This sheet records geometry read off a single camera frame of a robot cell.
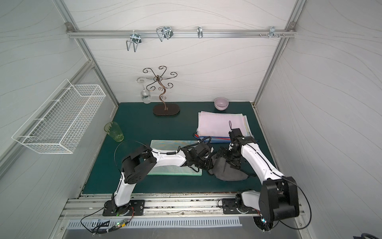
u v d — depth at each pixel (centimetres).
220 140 101
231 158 71
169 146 100
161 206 75
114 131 94
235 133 69
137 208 73
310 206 39
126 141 100
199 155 72
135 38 78
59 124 69
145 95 96
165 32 77
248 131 104
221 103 117
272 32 76
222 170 84
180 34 79
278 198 41
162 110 115
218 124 113
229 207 73
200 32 78
